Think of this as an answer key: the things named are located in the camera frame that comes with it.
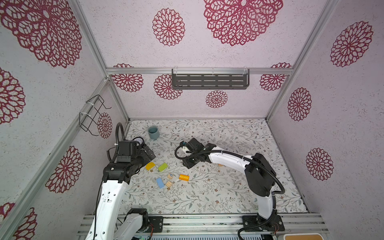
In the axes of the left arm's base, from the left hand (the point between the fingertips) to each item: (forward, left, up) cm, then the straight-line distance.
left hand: (146, 159), depth 74 cm
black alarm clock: (+26, +14, -18) cm, 35 cm away
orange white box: (-32, -72, -15) cm, 80 cm away
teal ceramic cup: (+29, +3, -14) cm, 33 cm away
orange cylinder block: (-1, -18, -21) cm, 27 cm away
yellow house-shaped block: (+7, +4, -20) cm, 22 cm away
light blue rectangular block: (-4, -4, -20) cm, 21 cm away
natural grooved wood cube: (-5, -9, -19) cm, 22 cm away
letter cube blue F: (0, -9, -20) cm, 22 cm away
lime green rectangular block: (+6, -4, -21) cm, 22 cm away
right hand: (+6, -19, -13) cm, 23 cm away
